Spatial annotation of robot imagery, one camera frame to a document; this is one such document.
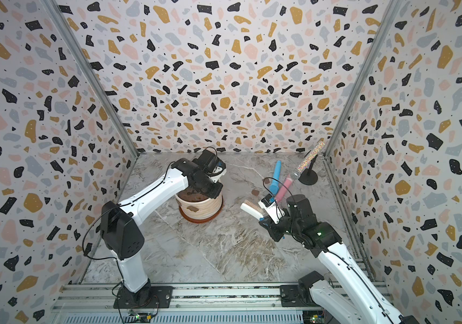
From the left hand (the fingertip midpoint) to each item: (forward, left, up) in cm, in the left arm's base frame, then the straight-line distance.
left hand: (221, 192), depth 84 cm
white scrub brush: (-12, -12, +6) cm, 18 cm away
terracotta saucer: (-5, +9, -15) cm, 18 cm away
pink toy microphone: (+13, -31, -16) cm, 37 cm away
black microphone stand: (+21, -46, -16) cm, 53 cm away
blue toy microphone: (+11, -26, -15) cm, 32 cm away
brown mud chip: (+12, -16, -18) cm, 27 cm away
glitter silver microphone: (+12, -34, -3) cm, 36 cm away
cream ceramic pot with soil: (-5, +9, -1) cm, 11 cm away
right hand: (-14, -16, +2) cm, 22 cm away
